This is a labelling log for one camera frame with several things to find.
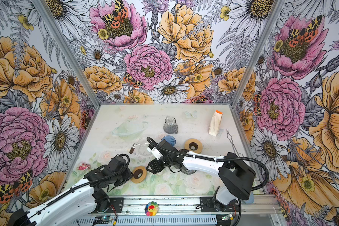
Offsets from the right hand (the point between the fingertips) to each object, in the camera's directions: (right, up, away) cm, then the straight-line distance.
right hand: (153, 169), depth 79 cm
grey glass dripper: (+19, -1, -1) cm, 19 cm away
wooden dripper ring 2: (-9, -5, +6) cm, 12 cm away
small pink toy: (-42, -1, +6) cm, 43 cm away
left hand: (-13, -7, +3) cm, 15 cm away
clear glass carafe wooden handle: (-10, +9, +12) cm, 19 cm away
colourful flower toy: (0, -17, -7) cm, 18 cm away
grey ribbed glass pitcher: (+9, +23, +20) cm, 32 cm away
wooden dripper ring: (+28, +8, +15) cm, 33 cm away
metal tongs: (+51, +14, +23) cm, 58 cm away
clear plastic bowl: (-21, +19, +27) cm, 39 cm away
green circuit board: (-22, -21, -8) cm, 32 cm away
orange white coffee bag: (+41, +24, +23) cm, 53 cm away
